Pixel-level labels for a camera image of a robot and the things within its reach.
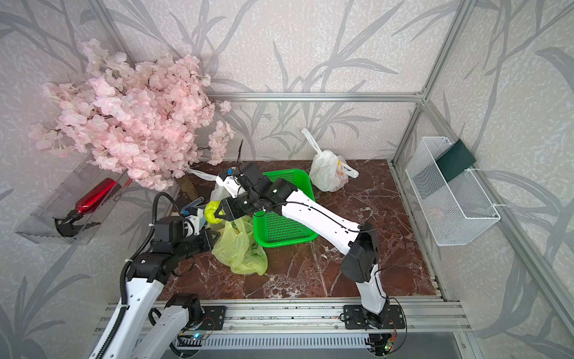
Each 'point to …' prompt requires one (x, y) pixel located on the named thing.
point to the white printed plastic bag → (329, 172)
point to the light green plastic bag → (236, 247)
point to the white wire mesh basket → (454, 211)
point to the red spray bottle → (65, 226)
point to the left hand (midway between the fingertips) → (221, 233)
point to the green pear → (210, 209)
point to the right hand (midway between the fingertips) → (220, 210)
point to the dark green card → (454, 160)
